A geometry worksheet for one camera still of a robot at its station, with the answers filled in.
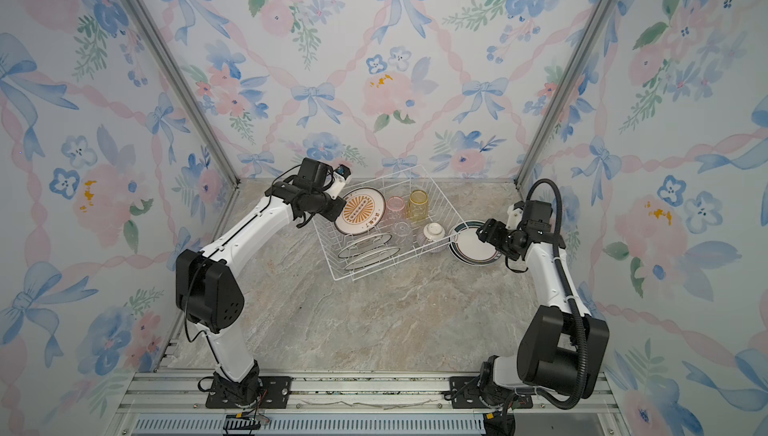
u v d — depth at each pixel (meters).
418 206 0.99
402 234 0.92
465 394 0.73
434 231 0.97
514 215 0.79
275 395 0.74
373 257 0.95
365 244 0.94
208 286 0.47
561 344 0.42
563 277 0.49
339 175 0.78
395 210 0.98
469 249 1.00
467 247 1.00
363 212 0.94
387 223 1.00
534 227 0.65
